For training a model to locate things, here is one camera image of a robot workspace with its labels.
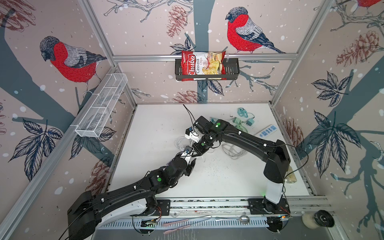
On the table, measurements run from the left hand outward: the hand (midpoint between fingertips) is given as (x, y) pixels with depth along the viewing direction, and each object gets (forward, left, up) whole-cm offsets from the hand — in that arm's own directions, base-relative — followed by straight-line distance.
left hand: (192, 157), depth 77 cm
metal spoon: (-26, -24, -11) cm, 37 cm away
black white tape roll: (-27, -54, -2) cm, 60 cm away
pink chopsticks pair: (-27, +11, -14) cm, 32 cm away
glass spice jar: (-8, -54, -10) cm, 56 cm away
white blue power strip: (+24, -52, -11) cm, 58 cm away
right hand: (0, +1, 0) cm, 1 cm away
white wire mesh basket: (+15, +48, +16) cm, 52 cm away
